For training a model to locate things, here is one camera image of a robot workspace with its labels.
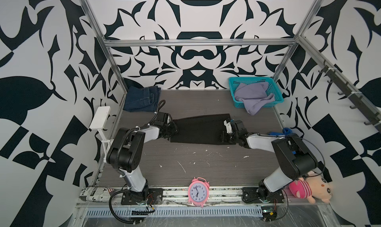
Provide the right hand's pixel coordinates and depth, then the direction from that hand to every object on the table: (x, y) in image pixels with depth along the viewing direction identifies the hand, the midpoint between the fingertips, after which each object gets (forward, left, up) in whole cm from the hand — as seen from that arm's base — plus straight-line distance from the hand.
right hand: (218, 135), depth 95 cm
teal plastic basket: (+36, -44, +4) cm, 57 cm away
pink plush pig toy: (-31, -40, +5) cm, 51 cm away
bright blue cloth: (+3, -44, -1) cm, 44 cm away
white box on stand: (-5, +62, +23) cm, 67 cm away
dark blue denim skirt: (+27, +54, +5) cm, 61 cm away
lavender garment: (+34, -31, 0) cm, 46 cm away
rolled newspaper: (-33, +63, +4) cm, 71 cm away
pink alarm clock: (-32, +14, +1) cm, 35 cm away
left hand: (+5, +26, +1) cm, 27 cm away
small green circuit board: (-40, -19, -2) cm, 45 cm away
